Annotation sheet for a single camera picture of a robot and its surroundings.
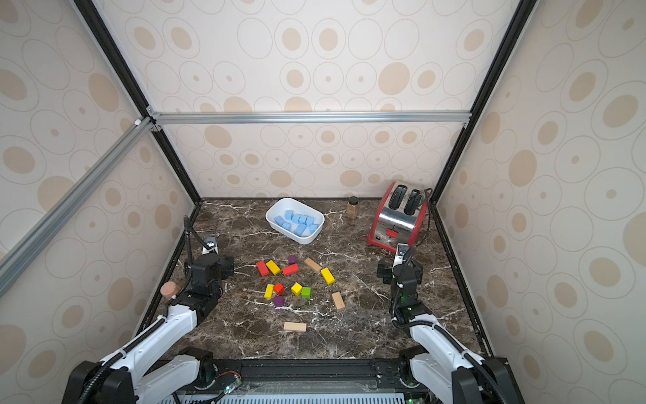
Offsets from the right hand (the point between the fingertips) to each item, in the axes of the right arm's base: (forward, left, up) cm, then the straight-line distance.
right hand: (410, 259), depth 85 cm
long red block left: (0, +53, -11) cm, 55 cm away
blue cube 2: (+24, +41, -8) cm, 48 cm away
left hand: (-3, +65, +4) cm, 65 cm away
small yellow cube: (-8, +39, -10) cm, 41 cm away
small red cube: (-8, +45, -10) cm, 47 cm away
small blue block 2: (+21, +36, -10) cm, 43 cm away
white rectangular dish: (+29, +52, -7) cm, 60 cm away
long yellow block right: (-1, +28, -12) cm, 30 cm away
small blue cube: (+24, +38, -9) cm, 46 cm away
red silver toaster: (+16, +2, +4) cm, 17 cm away
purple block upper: (+6, +43, -12) cm, 45 cm away
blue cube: (+25, +44, -10) cm, 52 cm away
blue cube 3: (+21, +47, -9) cm, 53 cm away
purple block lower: (-12, +45, -11) cm, 48 cm away
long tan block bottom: (-20, +38, -12) cm, 45 cm away
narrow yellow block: (-8, +49, -10) cm, 51 cm away
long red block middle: (0, +43, -10) cm, 44 cm away
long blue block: (+23, +51, -9) cm, 57 cm away
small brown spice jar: (+29, +19, -5) cm, 35 cm away
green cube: (-9, +35, -10) cm, 38 cm away
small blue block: (+28, +48, -9) cm, 56 cm away
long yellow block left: (+2, +50, -11) cm, 51 cm away
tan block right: (-11, +24, -10) cm, 28 cm away
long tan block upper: (+3, +34, -11) cm, 36 cm away
